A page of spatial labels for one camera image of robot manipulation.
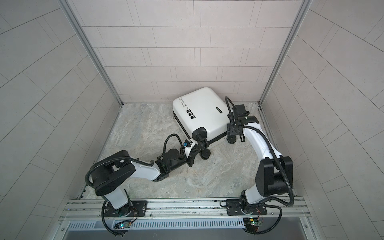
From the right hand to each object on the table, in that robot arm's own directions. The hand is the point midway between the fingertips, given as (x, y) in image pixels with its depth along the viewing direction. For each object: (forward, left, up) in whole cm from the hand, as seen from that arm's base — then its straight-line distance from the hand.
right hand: (236, 129), depth 87 cm
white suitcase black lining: (+11, +17, +8) cm, 22 cm away
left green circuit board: (-41, +57, -8) cm, 71 cm away
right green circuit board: (-44, -1, -13) cm, 45 cm away
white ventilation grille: (-41, +68, -9) cm, 80 cm away
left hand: (-11, +20, -2) cm, 23 cm away
